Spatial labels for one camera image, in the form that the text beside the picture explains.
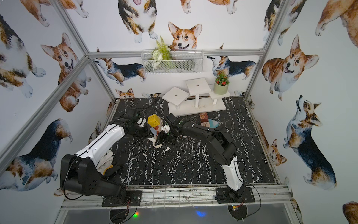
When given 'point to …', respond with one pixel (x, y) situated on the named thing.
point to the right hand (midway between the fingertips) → (156, 146)
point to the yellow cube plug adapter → (154, 120)
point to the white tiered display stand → (198, 98)
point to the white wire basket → (183, 61)
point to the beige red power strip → (153, 139)
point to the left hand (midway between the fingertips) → (153, 132)
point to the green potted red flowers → (221, 86)
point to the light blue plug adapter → (154, 131)
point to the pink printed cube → (205, 124)
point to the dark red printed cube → (204, 117)
